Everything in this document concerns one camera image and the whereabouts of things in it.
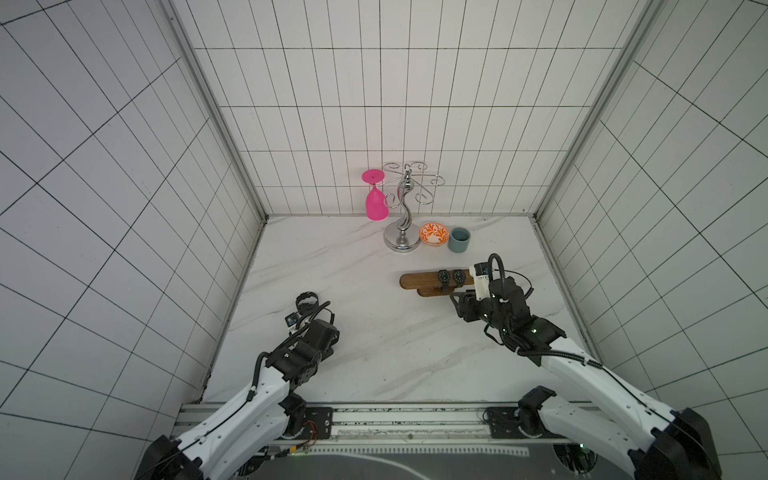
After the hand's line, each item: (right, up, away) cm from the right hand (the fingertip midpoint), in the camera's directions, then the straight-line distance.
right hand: (458, 287), depth 82 cm
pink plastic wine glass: (-24, +25, +17) cm, 39 cm away
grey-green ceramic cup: (+7, +14, +25) cm, 29 cm away
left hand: (-41, -18, +3) cm, 45 cm away
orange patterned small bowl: (-2, +15, +29) cm, 33 cm away
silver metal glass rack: (-13, +15, +31) cm, 37 cm away
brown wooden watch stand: (-7, 0, +10) cm, 12 cm away
